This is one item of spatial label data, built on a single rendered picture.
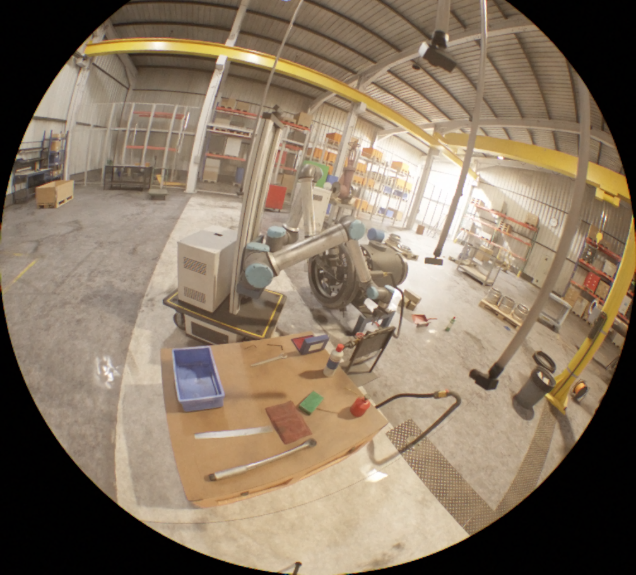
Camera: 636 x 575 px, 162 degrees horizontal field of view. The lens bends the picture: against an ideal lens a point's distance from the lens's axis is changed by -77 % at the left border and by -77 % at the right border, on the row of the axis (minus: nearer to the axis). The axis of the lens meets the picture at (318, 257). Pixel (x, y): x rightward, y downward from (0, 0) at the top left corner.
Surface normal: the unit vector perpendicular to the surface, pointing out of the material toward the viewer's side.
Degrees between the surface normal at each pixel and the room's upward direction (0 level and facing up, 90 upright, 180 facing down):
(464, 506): 0
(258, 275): 93
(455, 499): 0
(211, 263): 90
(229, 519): 0
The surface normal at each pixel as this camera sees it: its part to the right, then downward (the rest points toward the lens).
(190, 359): 0.51, 0.42
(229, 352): 0.25, -0.91
